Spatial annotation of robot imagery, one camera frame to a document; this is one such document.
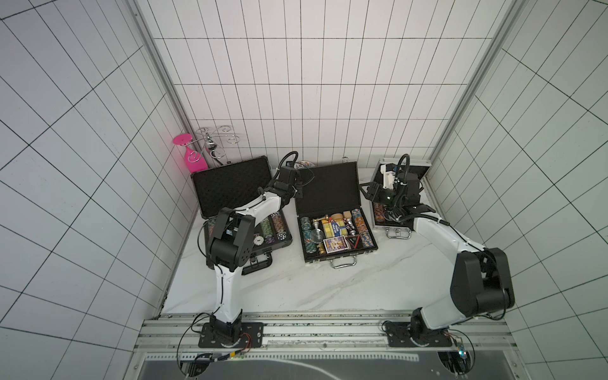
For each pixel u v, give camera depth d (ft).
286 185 2.55
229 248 1.77
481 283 1.44
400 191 2.24
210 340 2.35
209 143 3.03
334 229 3.05
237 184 3.30
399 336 2.38
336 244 2.95
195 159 3.41
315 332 2.44
